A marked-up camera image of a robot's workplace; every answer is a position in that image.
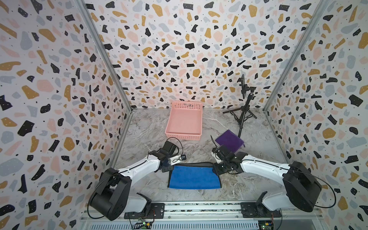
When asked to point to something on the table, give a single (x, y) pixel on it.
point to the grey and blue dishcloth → (195, 175)
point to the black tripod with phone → (240, 114)
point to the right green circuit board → (265, 224)
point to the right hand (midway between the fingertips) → (214, 170)
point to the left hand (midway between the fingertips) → (169, 160)
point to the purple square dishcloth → (230, 140)
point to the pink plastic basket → (185, 120)
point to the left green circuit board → (143, 225)
